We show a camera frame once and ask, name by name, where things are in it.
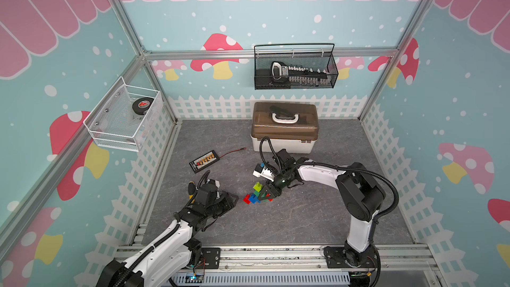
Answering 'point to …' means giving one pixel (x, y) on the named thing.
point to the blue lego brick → (254, 198)
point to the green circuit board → (191, 278)
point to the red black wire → (242, 149)
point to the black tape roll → (141, 104)
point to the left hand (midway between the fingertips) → (236, 203)
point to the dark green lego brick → (257, 193)
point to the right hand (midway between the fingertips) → (261, 196)
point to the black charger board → (204, 161)
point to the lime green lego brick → (257, 187)
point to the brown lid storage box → (291, 126)
